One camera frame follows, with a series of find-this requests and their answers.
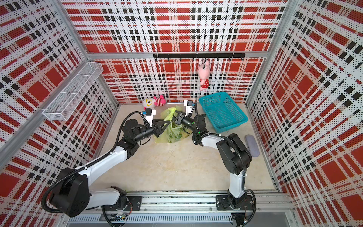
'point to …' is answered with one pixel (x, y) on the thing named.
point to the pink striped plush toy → (151, 102)
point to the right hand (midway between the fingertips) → (170, 110)
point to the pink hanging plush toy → (203, 71)
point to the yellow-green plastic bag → (174, 132)
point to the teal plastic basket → (224, 113)
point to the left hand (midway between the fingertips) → (170, 121)
